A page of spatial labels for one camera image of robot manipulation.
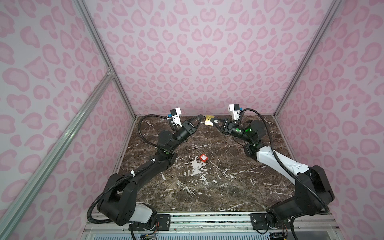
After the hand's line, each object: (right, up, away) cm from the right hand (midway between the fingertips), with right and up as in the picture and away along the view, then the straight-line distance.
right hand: (212, 123), depth 66 cm
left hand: (-3, +3, -1) cm, 4 cm away
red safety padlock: (-3, -21, +29) cm, 36 cm away
